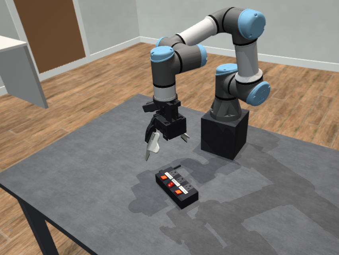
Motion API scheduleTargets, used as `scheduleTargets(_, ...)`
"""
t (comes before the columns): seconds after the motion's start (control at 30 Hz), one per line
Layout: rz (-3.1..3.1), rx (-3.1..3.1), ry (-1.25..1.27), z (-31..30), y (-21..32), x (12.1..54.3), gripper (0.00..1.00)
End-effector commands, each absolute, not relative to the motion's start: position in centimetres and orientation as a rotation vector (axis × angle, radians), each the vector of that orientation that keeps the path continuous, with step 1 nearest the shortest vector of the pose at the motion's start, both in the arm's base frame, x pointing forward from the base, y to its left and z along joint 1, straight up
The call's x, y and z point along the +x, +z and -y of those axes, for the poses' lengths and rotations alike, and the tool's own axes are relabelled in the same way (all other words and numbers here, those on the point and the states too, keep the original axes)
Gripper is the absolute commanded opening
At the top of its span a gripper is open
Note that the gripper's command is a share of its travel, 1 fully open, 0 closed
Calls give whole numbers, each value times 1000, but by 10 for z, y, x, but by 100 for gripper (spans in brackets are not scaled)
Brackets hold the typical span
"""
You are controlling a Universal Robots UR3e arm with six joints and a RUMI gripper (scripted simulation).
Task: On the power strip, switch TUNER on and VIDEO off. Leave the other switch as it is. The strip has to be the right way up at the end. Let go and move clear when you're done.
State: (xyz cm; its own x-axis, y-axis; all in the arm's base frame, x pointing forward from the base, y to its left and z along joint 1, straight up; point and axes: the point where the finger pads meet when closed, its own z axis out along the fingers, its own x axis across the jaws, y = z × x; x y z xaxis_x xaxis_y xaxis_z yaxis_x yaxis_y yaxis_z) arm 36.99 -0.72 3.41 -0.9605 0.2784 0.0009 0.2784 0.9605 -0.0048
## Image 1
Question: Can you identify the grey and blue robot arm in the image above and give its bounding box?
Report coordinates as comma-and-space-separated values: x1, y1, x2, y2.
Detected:
150, 7, 271, 122

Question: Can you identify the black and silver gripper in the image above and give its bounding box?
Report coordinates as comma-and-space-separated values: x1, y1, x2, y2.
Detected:
145, 94, 190, 161

